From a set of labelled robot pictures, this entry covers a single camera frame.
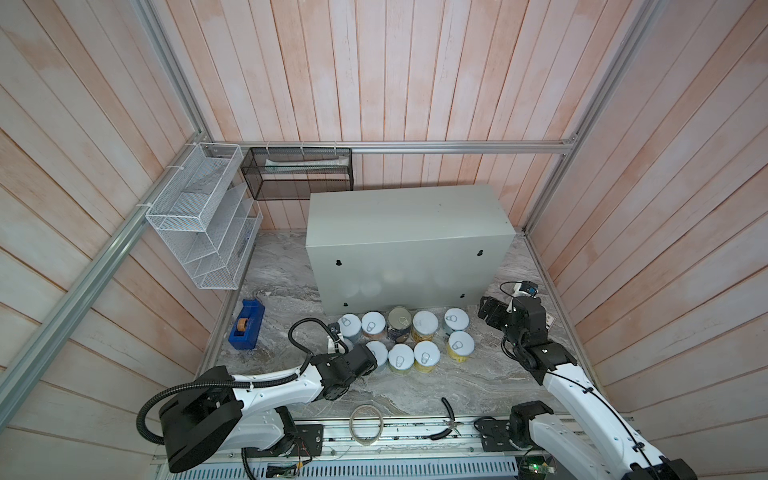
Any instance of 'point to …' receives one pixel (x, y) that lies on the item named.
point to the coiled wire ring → (353, 434)
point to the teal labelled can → (350, 325)
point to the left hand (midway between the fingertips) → (344, 360)
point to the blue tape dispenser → (248, 325)
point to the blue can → (379, 350)
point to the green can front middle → (401, 358)
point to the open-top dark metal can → (399, 324)
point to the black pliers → (454, 423)
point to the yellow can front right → (427, 355)
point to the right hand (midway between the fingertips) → (494, 301)
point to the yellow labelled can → (460, 346)
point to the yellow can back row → (424, 325)
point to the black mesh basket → (293, 173)
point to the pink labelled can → (456, 318)
